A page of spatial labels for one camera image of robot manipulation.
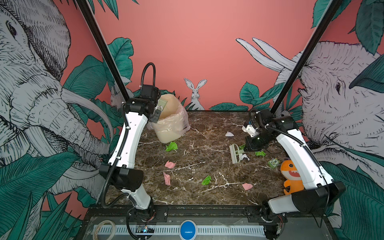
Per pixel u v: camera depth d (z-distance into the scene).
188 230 0.69
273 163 0.91
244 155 0.94
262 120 0.56
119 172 0.42
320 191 0.39
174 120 0.83
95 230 0.69
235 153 0.81
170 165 0.91
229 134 1.08
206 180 0.86
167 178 0.86
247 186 0.83
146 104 0.50
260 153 0.95
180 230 0.68
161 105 0.80
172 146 0.98
